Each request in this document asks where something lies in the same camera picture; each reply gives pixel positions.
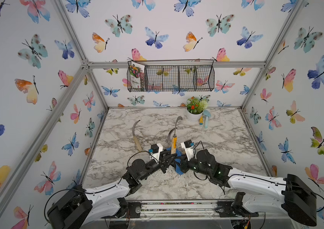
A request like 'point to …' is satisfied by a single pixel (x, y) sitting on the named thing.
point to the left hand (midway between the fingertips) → (174, 152)
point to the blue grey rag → (178, 167)
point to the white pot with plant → (195, 109)
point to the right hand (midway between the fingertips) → (174, 156)
